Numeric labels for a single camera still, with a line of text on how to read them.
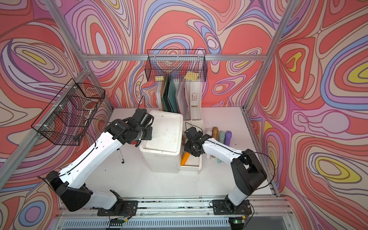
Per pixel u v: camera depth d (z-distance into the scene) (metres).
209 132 1.01
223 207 0.73
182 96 0.89
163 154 0.67
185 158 0.87
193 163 0.86
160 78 0.82
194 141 0.67
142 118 0.54
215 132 1.01
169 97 0.86
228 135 0.99
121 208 0.71
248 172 0.45
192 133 0.70
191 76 0.91
